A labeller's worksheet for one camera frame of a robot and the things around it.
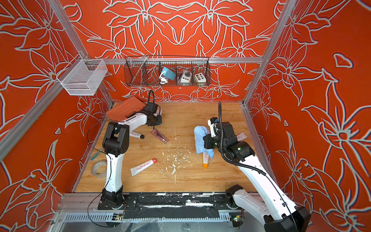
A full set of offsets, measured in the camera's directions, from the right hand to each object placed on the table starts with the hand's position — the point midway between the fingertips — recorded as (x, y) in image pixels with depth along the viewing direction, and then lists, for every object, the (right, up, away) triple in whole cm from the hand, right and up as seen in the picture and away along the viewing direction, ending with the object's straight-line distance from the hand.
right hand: (200, 137), depth 73 cm
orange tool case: (-56, +17, +37) cm, 69 cm away
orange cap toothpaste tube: (+5, -15, +14) cm, 21 cm away
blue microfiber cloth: (0, +2, +3) cm, 4 cm away
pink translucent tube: (-26, -3, +26) cm, 37 cm away
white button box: (+2, +37, +22) cm, 43 cm away
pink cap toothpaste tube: (-37, -21, +10) cm, 44 cm away
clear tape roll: (-60, -21, +12) cm, 64 cm away
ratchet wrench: (-65, -14, +16) cm, 69 cm away
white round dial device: (-8, +37, +18) cm, 41 cm away
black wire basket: (-37, +43, +27) cm, 63 cm away
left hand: (-28, +8, +33) cm, 44 cm away
